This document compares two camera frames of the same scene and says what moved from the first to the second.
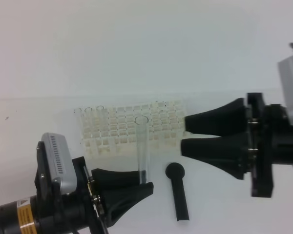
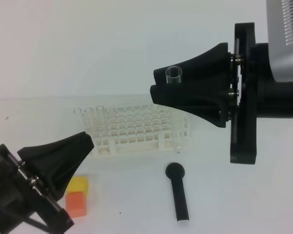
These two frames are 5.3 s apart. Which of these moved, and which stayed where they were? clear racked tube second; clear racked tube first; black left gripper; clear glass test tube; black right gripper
Moved: black right gripper; black left gripper; clear glass test tube
Stayed: clear racked tube first; clear racked tube second
